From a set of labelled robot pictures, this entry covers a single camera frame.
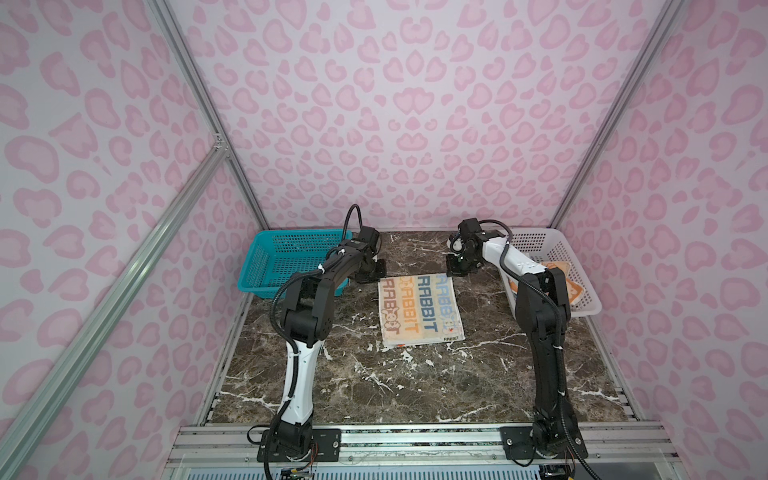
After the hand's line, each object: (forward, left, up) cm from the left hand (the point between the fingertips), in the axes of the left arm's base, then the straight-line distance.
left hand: (382, 272), depth 102 cm
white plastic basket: (+9, -61, +2) cm, 61 cm away
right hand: (0, -23, +1) cm, 23 cm away
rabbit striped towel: (-12, -12, -4) cm, 18 cm away
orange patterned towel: (-10, -60, +2) cm, 61 cm away
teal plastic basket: (+10, +42, -3) cm, 43 cm away
